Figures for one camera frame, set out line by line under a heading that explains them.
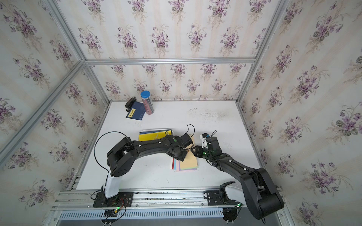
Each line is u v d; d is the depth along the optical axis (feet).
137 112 3.66
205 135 2.68
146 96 3.23
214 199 2.39
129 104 3.67
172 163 2.83
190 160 2.77
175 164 2.81
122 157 1.61
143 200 2.45
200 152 2.52
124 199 2.37
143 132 3.05
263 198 1.36
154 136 3.06
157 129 3.08
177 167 2.77
